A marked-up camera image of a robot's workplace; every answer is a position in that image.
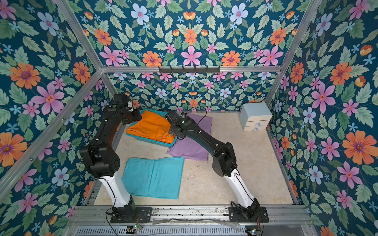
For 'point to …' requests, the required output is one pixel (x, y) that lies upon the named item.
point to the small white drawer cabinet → (254, 116)
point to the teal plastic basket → (165, 144)
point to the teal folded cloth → (160, 178)
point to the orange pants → (153, 125)
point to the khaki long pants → (146, 112)
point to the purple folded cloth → (185, 147)
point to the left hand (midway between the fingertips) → (138, 115)
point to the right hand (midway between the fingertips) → (173, 130)
